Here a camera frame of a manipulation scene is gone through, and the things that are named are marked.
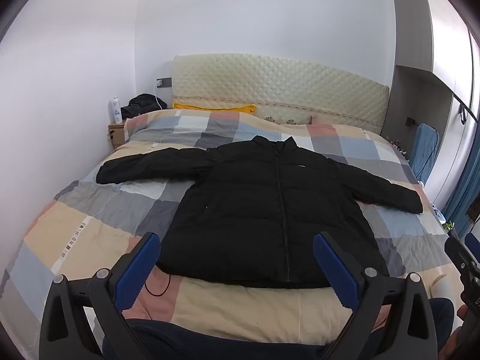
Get black puffer jacket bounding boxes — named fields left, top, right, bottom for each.
left=96, top=135, right=424, bottom=290

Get cream floral pillow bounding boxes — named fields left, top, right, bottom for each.
left=256, top=104, right=314, bottom=125

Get cream quilted headboard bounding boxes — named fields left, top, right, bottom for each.
left=171, top=54, right=390, bottom=135

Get blue curtain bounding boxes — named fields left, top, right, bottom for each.
left=442, top=135, right=480, bottom=237

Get patchwork checked quilt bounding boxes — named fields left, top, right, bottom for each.
left=0, top=109, right=451, bottom=360

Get thin black cable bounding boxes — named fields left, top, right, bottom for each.
left=145, top=272, right=172, bottom=297

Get row of small bottles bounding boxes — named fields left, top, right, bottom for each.
left=389, top=138, right=410, bottom=157

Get white spray bottle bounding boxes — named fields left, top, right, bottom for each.
left=109, top=97, right=123, bottom=125

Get white charging cable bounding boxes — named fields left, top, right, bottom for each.
left=154, top=80, right=166, bottom=110

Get yellow pillow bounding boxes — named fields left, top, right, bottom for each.
left=172, top=101, right=258, bottom=115

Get blue cloth on chair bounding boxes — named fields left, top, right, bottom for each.
left=409, top=123, right=439, bottom=185

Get person's right hand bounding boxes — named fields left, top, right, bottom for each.
left=438, top=303, right=471, bottom=360

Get black bag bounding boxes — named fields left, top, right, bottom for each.
left=120, top=94, right=168, bottom=118

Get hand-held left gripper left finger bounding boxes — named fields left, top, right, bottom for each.
left=39, top=232, right=162, bottom=360

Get wooden nightstand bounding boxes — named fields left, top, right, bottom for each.
left=108, top=120, right=128, bottom=150

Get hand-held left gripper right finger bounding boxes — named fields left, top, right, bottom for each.
left=313, top=232, right=440, bottom=360

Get grey and white wardrobe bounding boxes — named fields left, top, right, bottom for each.
left=380, top=0, right=480, bottom=211

